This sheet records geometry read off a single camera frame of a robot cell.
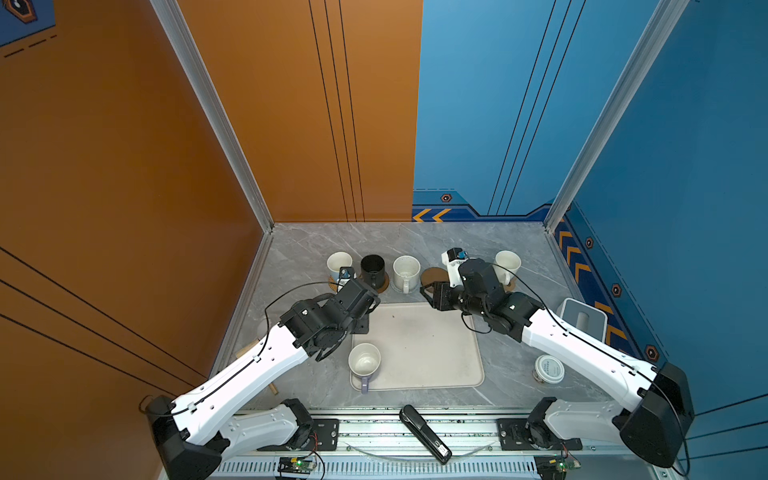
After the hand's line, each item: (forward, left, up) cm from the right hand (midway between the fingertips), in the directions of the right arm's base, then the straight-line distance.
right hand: (424, 290), depth 77 cm
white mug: (+19, -30, -12) cm, 38 cm away
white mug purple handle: (-11, +17, -18) cm, 27 cm away
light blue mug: (+19, +28, -12) cm, 36 cm away
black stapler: (-31, -1, -17) cm, 36 cm away
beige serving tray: (-6, 0, -22) cm, 23 cm away
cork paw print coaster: (+15, -32, -21) cm, 41 cm away
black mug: (+15, +15, -11) cm, 23 cm away
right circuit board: (-35, -30, -23) cm, 51 cm away
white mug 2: (+19, +4, -18) cm, 26 cm away
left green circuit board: (-35, +32, -22) cm, 52 cm away
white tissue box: (+2, -50, -18) cm, 54 cm away
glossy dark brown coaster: (+16, +11, -20) cm, 28 cm away
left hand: (-5, +16, -1) cm, 17 cm away
